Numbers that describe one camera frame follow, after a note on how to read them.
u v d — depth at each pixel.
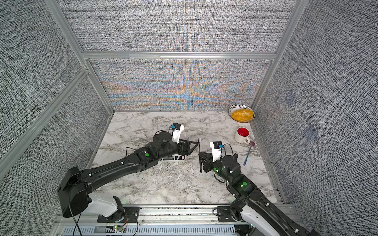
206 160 0.66
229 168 0.53
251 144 1.00
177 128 0.66
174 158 0.92
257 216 0.57
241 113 1.09
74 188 0.39
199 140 0.72
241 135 0.97
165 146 0.57
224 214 0.73
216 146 0.63
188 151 0.65
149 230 0.70
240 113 1.09
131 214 0.73
